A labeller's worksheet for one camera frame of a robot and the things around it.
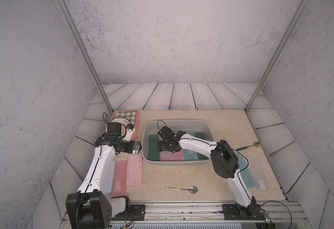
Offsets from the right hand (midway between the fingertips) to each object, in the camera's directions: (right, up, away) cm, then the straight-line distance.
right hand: (163, 148), depth 93 cm
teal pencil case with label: (+16, -4, +1) cm, 17 cm away
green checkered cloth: (-28, +22, +25) cm, 44 cm away
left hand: (-16, +4, -11) cm, 19 cm away
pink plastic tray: (-23, +16, +22) cm, 35 cm away
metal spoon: (+17, -20, -13) cm, 29 cm away
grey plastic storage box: (-9, +13, +5) cm, 17 cm away
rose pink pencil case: (-24, -19, -12) cm, 33 cm away
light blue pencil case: (-30, -19, -12) cm, 37 cm away
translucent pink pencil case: (+10, -5, 0) cm, 11 cm away
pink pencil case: (+1, -5, -2) cm, 5 cm away
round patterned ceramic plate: (-32, +17, +18) cm, 40 cm away
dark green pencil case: (-7, -3, -1) cm, 7 cm away
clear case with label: (+56, -16, -10) cm, 60 cm away
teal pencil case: (+32, 0, -39) cm, 51 cm away
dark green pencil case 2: (+27, +7, +12) cm, 30 cm away
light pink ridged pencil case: (-17, -12, -6) cm, 22 cm away
